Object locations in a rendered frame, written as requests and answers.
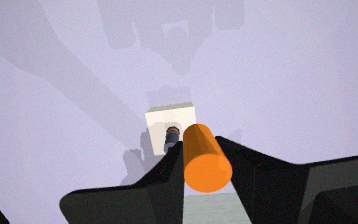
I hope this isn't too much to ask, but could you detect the orange marker cap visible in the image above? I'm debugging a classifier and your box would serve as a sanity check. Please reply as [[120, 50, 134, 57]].
[[183, 124, 232, 192]]

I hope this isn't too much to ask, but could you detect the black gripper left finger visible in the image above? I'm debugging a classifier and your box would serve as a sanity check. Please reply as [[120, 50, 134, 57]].
[[59, 141, 185, 224]]

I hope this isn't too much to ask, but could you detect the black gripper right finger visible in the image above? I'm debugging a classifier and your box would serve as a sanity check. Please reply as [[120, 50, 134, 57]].
[[215, 136, 358, 224]]

